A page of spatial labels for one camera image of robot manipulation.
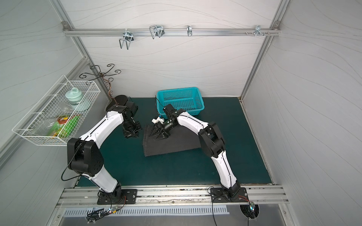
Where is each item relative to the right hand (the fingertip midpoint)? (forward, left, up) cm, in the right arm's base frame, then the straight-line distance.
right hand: (152, 138), depth 81 cm
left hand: (+3, +8, -2) cm, 9 cm away
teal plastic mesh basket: (+45, -21, -13) cm, 52 cm away
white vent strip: (-34, -1, -14) cm, 37 cm away
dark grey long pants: (+8, -16, -15) cm, 24 cm away
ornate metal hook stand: (+36, +37, +17) cm, 55 cm away
